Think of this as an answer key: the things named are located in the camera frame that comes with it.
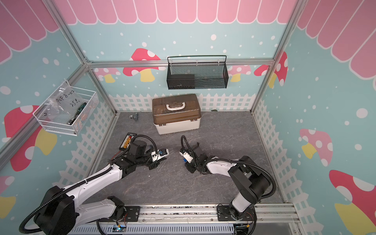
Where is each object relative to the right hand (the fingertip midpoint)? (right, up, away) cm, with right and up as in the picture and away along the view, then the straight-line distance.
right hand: (187, 162), depth 91 cm
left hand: (-14, +5, -8) cm, 16 cm away
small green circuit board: (-35, -28, -19) cm, 49 cm away
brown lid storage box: (-7, +31, +1) cm, 32 cm away
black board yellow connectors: (-42, +12, +9) cm, 45 cm away
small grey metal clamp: (-43, +30, +25) cm, 58 cm away
